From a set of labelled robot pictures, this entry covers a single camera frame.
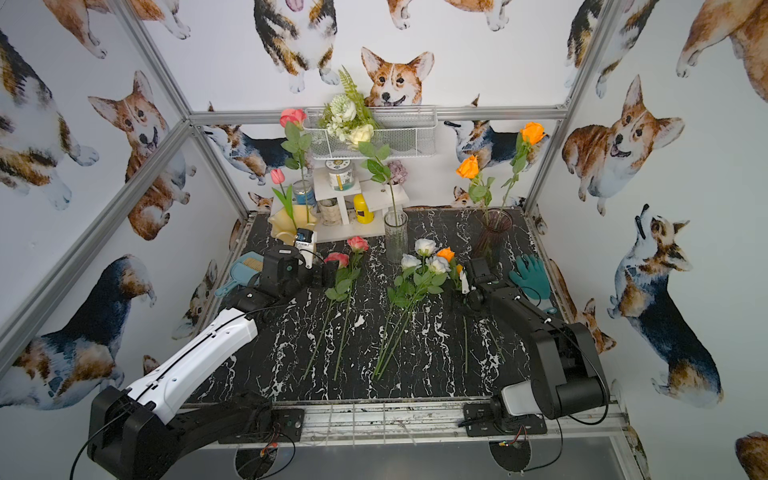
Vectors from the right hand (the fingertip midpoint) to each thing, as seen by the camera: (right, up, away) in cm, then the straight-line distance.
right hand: (464, 299), depth 90 cm
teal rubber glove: (+26, +4, +11) cm, 28 cm away
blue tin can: (-49, +33, +2) cm, 59 cm away
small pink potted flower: (-20, +40, +8) cm, 45 cm away
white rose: (-11, +15, +14) cm, 23 cm away
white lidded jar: (-38, +38, +2) cm, 54 cm away
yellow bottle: (-34, +27, +22) cm, 49 cm away
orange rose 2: (-3, +13, +13) cm, 18 cm away
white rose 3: (-7, +9, +8) cm, 14 cm away
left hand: (-41, +15, -9) cm, 45 cm away
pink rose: (-36, +16, +16) cm, 42 cm away
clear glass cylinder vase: (-21, +23, +7) cm, 32 cm away
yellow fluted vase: (-56, +22, +2) cm, 60 cm away
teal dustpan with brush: (-73, +8, +13) cm, 74 cm away
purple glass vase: (+11, +24, +4) cm, 26 cm away
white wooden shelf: (-28, +33, +16) cm, 46 cm away
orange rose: (+4, +32, -4) cm, 33 cm away
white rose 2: (-20, -1, +7) cm, 21 cm away
